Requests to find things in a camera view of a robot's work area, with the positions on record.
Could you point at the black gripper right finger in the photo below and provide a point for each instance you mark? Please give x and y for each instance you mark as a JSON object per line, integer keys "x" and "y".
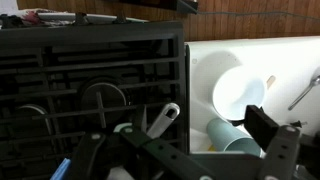
{"x": 280, "y": 143}

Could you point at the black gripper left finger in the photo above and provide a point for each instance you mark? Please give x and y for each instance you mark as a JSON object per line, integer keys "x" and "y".
{"x": 142, "y": 157}

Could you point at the blue paper towel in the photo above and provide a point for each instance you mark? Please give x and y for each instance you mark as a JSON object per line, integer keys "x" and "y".
{"x": 61, "y": 170}

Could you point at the small steel saucepan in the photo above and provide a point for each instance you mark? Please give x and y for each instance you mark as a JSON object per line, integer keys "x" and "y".
{"x": 163, "y": 120}

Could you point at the teal cup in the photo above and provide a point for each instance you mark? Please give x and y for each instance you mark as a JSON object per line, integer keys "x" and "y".
{"x": 227, "y": 138}

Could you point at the white bowl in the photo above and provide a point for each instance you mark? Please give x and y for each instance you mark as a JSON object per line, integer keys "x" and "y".
{"x": 235, "y": 89}

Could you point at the white sink basin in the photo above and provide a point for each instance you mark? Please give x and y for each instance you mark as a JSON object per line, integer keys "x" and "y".
{"x": 278, "y": 75}

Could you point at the black gas stove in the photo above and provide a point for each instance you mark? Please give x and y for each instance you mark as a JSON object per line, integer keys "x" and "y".
{"x": 59, "y": 83}

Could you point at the patterned cloth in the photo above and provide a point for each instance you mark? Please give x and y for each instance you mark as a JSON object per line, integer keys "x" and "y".
{"x": 34, "y": 17}

